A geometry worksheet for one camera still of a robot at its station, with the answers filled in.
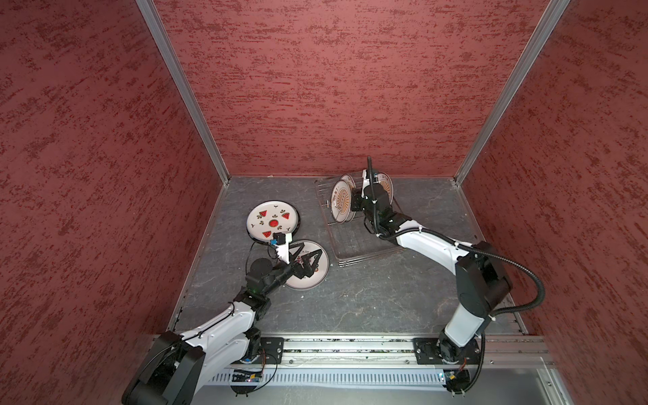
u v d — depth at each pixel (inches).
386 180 40.1
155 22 28.7
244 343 24.3
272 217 40.7
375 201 25.3
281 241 27.7
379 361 28.9
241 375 28.6
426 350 29.2
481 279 18.8
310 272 28.0
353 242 38.7
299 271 27.9
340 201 41.5
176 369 16.0
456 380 27.9
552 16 28.4
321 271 35.3
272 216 40.7
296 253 32.0
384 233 25.3
